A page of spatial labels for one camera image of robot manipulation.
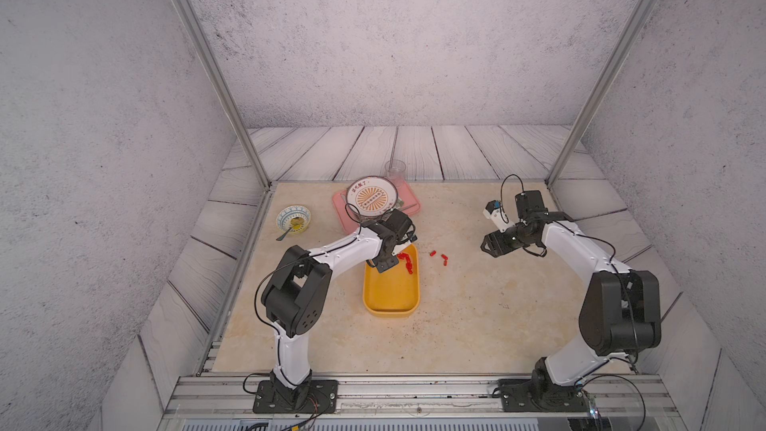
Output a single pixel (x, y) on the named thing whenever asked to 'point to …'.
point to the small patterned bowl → (296, 217)
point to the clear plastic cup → (396, 169)
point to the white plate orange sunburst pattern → (372, 196)
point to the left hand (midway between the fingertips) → (384, 256)
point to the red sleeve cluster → (408, 262)
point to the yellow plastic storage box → (394, 292)
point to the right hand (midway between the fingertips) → (495, 241)
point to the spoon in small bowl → (284, 233)
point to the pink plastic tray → (407, 201)
